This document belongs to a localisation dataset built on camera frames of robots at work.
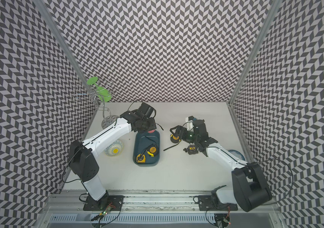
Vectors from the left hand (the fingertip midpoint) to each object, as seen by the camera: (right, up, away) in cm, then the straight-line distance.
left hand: (152, 128), depth 85 cm
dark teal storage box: (-3, -9, +14) cm, 17 cm away
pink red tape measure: (0, -1, -9) cm, 9 cm away
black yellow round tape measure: (+14, -9, +11) cm, 20 cm away
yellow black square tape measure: (-7, -19, +1) cm, 20 cm away
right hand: (+13, -4, -1) cm, 14 cm away
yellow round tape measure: (0, -15, +4) cm, 15 cm away
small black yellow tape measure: (+24, -14, +4) cm, 28 cm away
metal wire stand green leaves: (-34, +20, +6) cm, 40 cm away
